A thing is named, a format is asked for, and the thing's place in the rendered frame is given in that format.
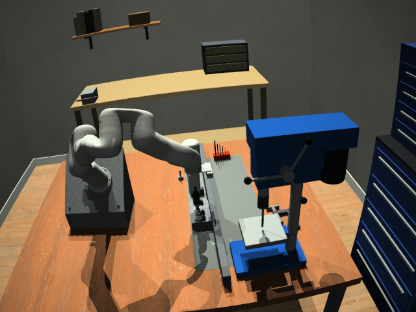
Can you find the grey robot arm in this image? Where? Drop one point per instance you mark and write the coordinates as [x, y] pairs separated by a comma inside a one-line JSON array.
[[143, 138]]

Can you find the blue drill press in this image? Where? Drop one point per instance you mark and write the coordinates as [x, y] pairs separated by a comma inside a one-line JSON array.
[[289, 151]]

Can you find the orange drill bit holder with black bits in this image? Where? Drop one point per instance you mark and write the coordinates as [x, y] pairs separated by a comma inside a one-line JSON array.
[[220, 155]]

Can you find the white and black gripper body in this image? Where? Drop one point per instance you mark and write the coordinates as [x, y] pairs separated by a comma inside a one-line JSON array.
[[193, 181]]

